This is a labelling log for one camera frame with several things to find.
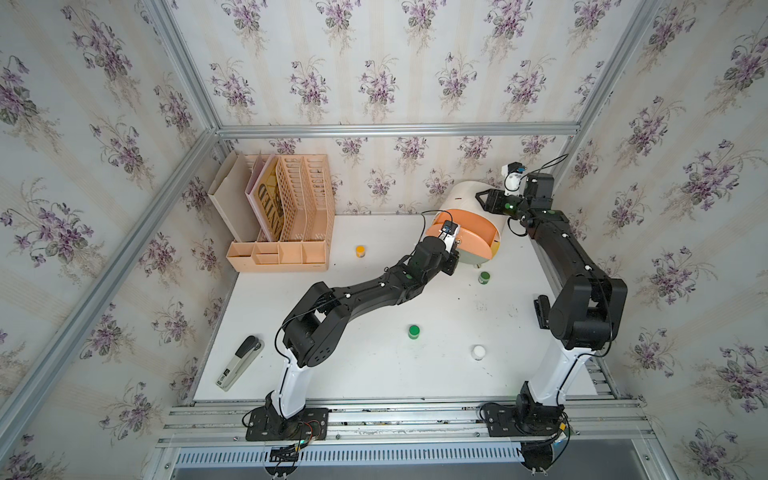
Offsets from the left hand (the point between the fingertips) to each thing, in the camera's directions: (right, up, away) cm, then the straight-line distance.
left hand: (458, 245), depth 85 cm
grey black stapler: (-61, -31, -3) cm, 69 cm away
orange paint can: (-31, -2, +23) cm, 38 cm away
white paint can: (+5, -30, -2) cm, 31 cm away
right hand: (+10, +16, +4) cm, 19 cm away
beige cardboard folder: (-68, +15, +2) cm, 70 cm away
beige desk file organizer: (-53, +13, +33) cm, 64 cm away
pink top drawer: (+4, +3, -3) cm, 6 cm away
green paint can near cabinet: (+12, -11, +13) cm, 21 cm away
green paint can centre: (-13, -26, +1) cm, 29 cm away
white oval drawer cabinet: (+3, +16, +9) cm, 18 cm away
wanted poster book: (-59, +15, +7) cm, 61 cm away
